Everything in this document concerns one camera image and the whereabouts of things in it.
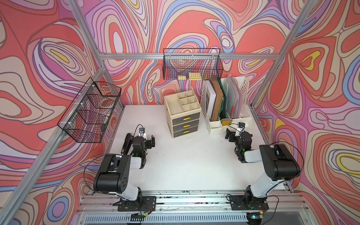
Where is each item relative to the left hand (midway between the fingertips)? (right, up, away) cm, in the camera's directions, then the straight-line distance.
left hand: (146, 136), depth 94 cm
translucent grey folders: (+57, +26, -10) cm, 63 cm away
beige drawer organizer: (+25, +16, -10) cm, 32 cm away
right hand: (+61, +3, +2) cm, 61 cm away
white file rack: (+74, +13, +13) cm, 76 cm away
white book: (+43, +26, -3) cm, 50 cm away
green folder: (+53, +17, -1) cm, 55 cm away
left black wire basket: (-27, +11, -20) cm, 35 cm away
